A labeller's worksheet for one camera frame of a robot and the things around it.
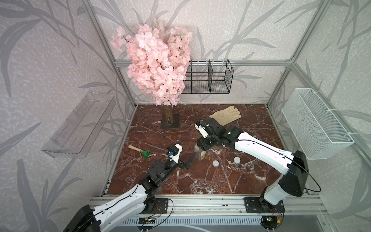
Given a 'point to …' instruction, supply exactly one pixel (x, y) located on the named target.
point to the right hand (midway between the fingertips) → (200, 140)
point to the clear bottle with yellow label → (200, 154)
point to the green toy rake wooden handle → (145, 153)
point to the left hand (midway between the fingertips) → (188, 148)
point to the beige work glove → (226, 115)
